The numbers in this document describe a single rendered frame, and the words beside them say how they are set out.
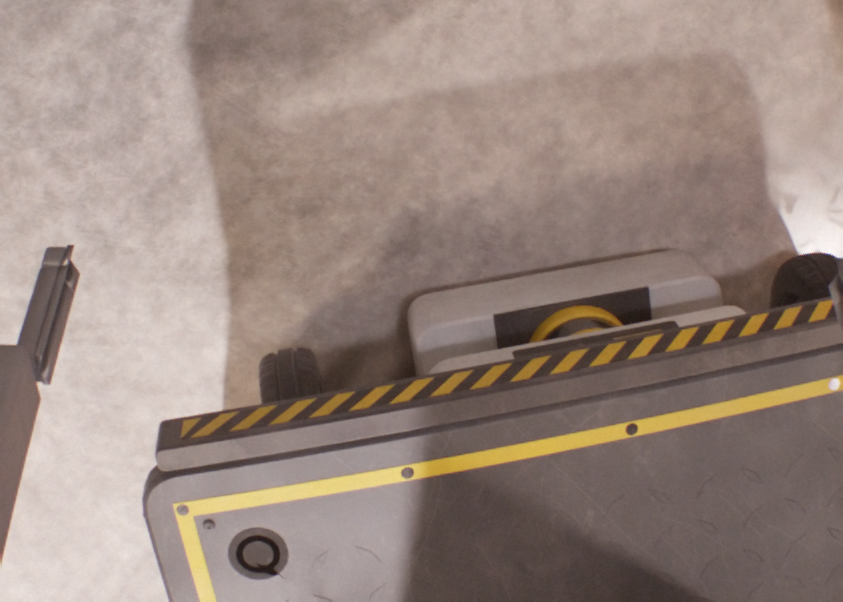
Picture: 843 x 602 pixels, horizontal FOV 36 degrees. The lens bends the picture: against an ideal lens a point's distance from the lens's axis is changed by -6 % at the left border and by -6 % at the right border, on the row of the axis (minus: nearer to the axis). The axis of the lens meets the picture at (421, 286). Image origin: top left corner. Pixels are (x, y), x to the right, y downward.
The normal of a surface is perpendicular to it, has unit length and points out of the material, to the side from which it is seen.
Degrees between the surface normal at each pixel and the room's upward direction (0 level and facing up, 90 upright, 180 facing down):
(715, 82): 0
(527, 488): 0
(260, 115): 0
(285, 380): 67
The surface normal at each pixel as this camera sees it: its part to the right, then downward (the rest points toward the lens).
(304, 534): 0.11, 0.32
